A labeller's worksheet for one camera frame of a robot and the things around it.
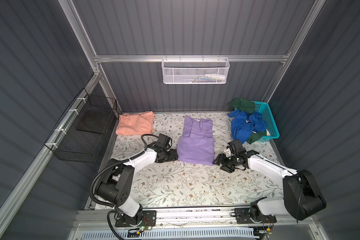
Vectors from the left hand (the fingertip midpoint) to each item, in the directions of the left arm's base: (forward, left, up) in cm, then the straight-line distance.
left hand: (174, 157), depth 91 cm
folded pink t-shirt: (+31, +29, -1) cm, 42 cm away
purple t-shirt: (+10, -16, -2) cm, 19 cm away
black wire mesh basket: (+1, +44, +23) cm, 50 cm away
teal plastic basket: (+36, -71, +5) cm, 80 cm away
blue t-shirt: (+18, -48, +8) cm, 51 cm away
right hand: (-7, -26, +1) cm, 27 cm away
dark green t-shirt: (+39, -55, +6) cm, 68 cm away
